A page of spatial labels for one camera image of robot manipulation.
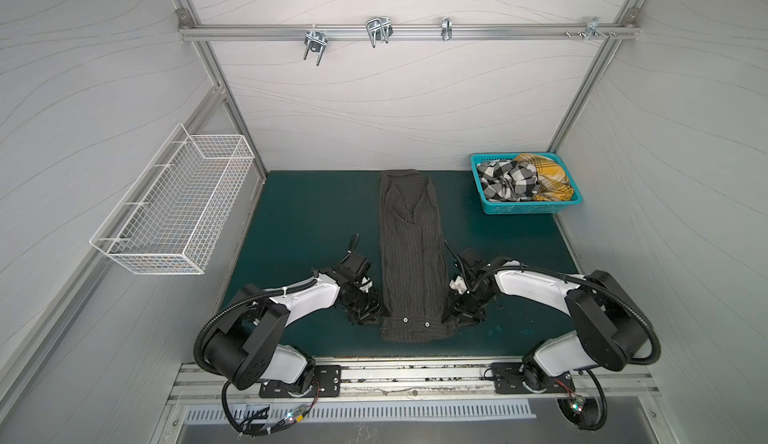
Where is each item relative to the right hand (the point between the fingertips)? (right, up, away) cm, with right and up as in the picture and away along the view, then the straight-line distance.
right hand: (451, 315), depth 83 cm
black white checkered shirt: (+26, +40, +24) cm, 53 cm away
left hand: (-17, +1, -1) cm, 17 cm away
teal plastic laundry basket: (+23, +30, +21) cm, 43 cm away
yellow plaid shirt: (+41, +40, +21) cm, 61 cm away
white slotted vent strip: (-45, -18, -13) cm, 50 cm away
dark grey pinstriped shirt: (-10, +10, +9) cm, 17 cm away
